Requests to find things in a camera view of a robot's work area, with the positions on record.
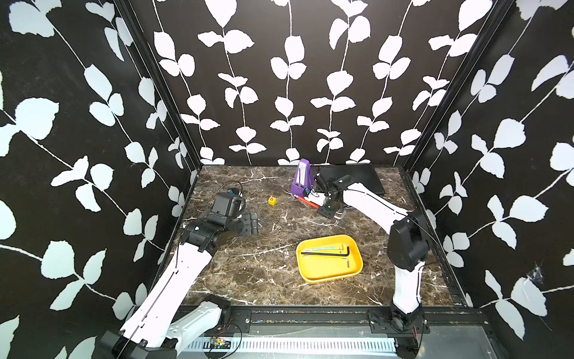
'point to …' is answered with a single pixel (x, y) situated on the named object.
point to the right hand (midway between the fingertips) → (323, 205)
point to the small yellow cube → (272, 200)
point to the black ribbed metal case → (365, 174)
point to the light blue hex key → (321, 249)
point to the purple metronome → (303, 179)
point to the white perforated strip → (321, 345)
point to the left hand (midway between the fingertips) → (248, 218)
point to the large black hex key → (347, 255)
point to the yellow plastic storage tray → (329, 258)
